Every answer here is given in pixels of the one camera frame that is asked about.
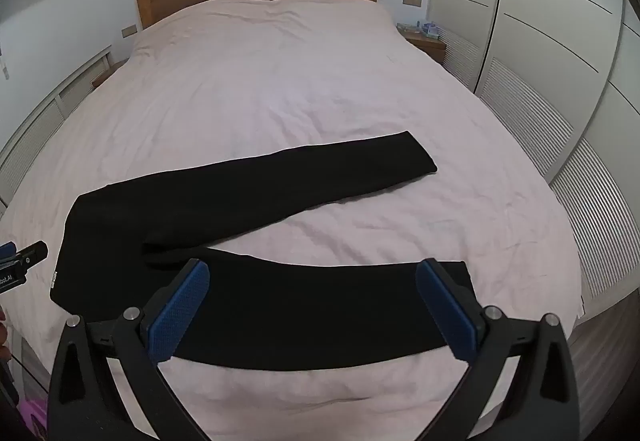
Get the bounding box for black pants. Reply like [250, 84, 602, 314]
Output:
[50, 131, 478, 371]

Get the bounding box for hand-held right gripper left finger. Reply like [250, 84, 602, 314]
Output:
[47, 258, 221, 441]

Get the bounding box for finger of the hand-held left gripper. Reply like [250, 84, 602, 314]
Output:
[0, 241, 49, 272]

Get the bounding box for white bed sheet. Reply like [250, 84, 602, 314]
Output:
[0, 0, 587, 441]

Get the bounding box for white wardrobe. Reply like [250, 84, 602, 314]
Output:
[429, 0, 640, 304]

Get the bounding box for wooden nightstand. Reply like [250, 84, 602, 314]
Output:
[397, 24, 447, 65]

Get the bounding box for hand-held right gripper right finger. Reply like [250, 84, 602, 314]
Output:
[415, 258, 582, 441]

